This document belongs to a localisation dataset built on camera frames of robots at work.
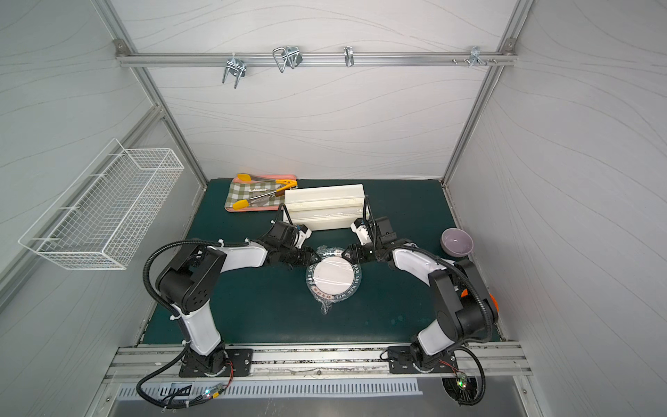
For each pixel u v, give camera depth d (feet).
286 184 3.81
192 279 1.62
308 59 2.55
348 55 2.57
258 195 3.68
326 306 2.73
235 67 2.59
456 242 3.21
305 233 2.95
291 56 2.50
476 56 2.51
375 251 2.35
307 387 2.31
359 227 2.70
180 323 1.76
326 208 3.30
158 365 2.45
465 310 1.48
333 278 2.95
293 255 2.73
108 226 2.22
